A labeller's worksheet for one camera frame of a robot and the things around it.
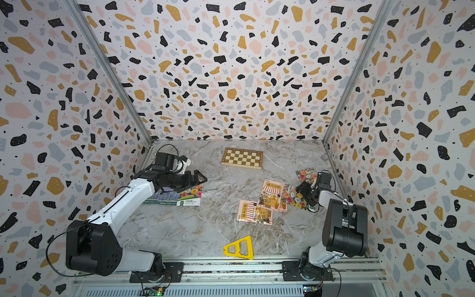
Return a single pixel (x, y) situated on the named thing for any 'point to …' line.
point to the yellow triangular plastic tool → (237, 249)
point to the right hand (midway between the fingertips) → (302, 190)
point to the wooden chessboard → (242, 158)
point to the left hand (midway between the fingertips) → (201, 181)
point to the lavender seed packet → (169, 197)
